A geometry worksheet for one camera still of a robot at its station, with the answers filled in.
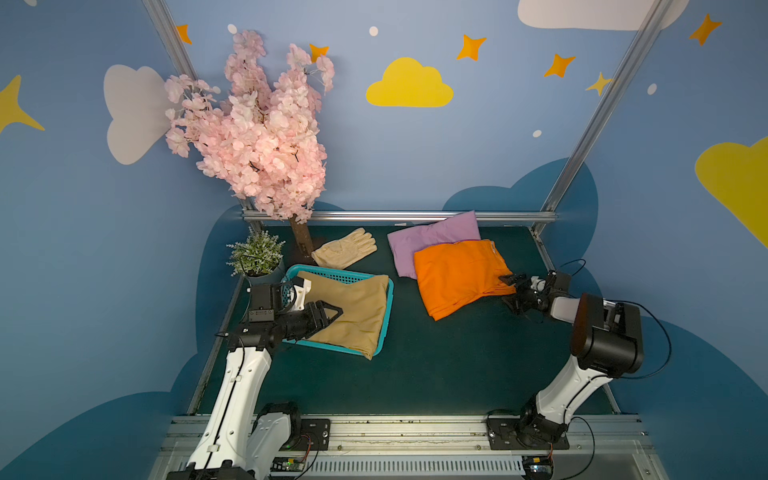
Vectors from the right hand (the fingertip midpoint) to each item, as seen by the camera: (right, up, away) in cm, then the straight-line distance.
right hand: (505, 283), depth 100 cm
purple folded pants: (-34, +14, +13) cm, 38 cm away
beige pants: (-48, -6, -9) cm, 49 cm away
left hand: (-54, -5, -23) cm, 59 cm away
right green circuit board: (-3, -43, -27) cm, 51 cm away
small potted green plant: (-80, +9, -9) cm, 81 cm away
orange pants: (-16, +3, +2) cm, 16 cm away
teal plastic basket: (-53, +3, -4) cm, 53 cm away
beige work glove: (-56, +11, +15) cm, 59 cm away
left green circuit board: (-65, -42, -28) cm, 82 cm away
